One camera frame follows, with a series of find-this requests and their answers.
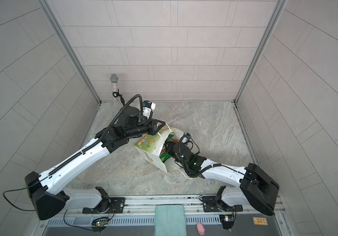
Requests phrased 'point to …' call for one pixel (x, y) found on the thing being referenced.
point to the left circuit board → (100, 223)
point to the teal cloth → (170, 220)
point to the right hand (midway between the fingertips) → (164, 145)
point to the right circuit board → (227, 220)
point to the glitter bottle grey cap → (114, 78)
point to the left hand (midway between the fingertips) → (168, 123)
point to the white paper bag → (152, 149)
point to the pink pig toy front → (201, 228)
